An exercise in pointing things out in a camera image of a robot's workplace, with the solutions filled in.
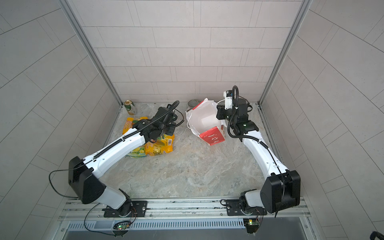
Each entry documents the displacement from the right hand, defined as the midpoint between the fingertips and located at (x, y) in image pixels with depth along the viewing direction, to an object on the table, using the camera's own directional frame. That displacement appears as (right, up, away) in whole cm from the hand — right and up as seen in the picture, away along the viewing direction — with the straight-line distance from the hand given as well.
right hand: (216, 105), depth 78 cm
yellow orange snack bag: (-55, -11, +18) cm, 59 cm away
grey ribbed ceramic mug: (-14, +3, +27) cm, 31 cm away
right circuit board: (+14, -55, -9) cm, 58 cm away
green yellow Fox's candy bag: (-29, -21, +13) cm, 38 cm away
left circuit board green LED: (-42, -54, -14) cm, 70 cm away
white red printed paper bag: (-7, -9, +22) cm, 25 cm away
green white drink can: (-57, 0, +24) cm, 62 cm away
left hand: (-22, -9, +2) cm, 24 cm away
